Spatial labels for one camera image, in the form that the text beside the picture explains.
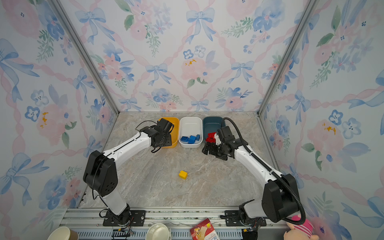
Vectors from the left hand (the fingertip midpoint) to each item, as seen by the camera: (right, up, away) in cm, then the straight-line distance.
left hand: (167, 140), depth 90 cm
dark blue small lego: (+19, +1, +14) cm, 24 cm away
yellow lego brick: (+10, -20, -2) cm, 22 cm away
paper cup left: (-41, -38, -25) cm, 61 cm away
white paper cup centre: (-1, -42, -19) cm, 46 cm away
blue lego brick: (+10, 0, +11) cm, 15 cm away
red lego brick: (+28, 0, +13) cm, 31 cm away
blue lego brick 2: (+15, -1, +11) cm, 18 cm away
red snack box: (+21, -39, -22) cm, 50 cm away
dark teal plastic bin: (+29, +10, +20) cm, 37 cm away
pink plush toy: (+64, -38, -24) cm, 78 cm away
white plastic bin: (+14, +9, +21) cm, 26 cm away
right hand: (+24, -6, -5) cm, 26 cm away
